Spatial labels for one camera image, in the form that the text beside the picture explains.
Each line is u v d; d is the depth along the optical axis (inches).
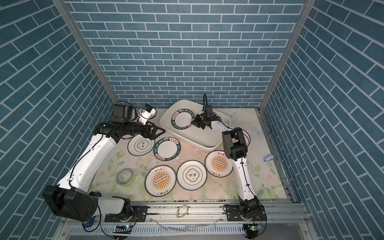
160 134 27.3
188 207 29.9
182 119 43.8
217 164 35.8
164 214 29.7
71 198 14.8
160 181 33.2
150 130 25.8
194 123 38.4
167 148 38.4
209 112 35.0
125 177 34.0
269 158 36.1
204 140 40.1
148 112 25.8
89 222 27.4
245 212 25.8
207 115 35.1
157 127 27.1
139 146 39.0
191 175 34.1
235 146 25.5
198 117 38.7
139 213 29.0
